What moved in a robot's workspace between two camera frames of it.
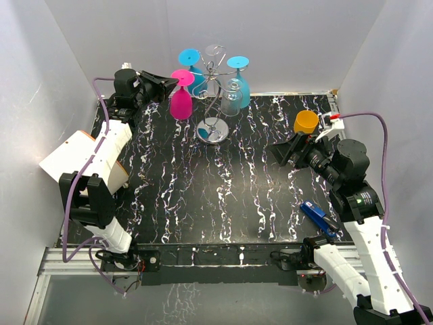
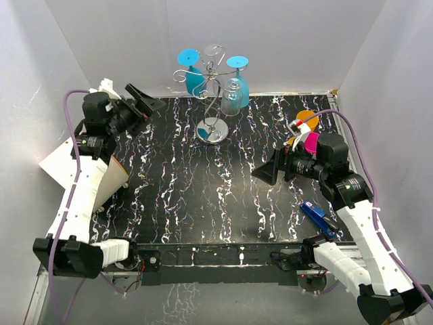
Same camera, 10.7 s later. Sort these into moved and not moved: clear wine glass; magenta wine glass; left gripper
Moved: magenta wine glass; left gripper
Not moved: clear wine glass
